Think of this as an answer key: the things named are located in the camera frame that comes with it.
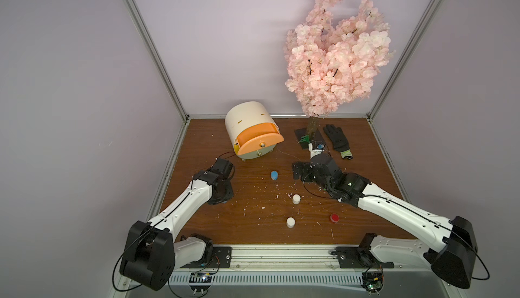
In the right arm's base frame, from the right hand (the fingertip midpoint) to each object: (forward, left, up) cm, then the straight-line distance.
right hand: (301, 161), depth 76 cm
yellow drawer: (+8, +27, -2) cm, 28 cm away
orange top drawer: (+9, +18, +5) cm, 20 cm away
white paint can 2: (-17, +4, -18) cm, 25 cm away
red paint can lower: (-15, -15, -19) cm, 28 cm away
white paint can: (-8, +1, -18) cm, 20 cm away
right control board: (-35, -25, -22) cm, 49 cm away
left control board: (-38, +37, -23) cm, 58 cm away
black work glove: (+26, -24, -20) cm, 41 cm away
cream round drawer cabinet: (+25, +24, 0) cm, 35 cm away
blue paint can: (+3, +10, -18) cm, 21 cm away
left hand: (-8, +30, -15) cm, 34 cm away
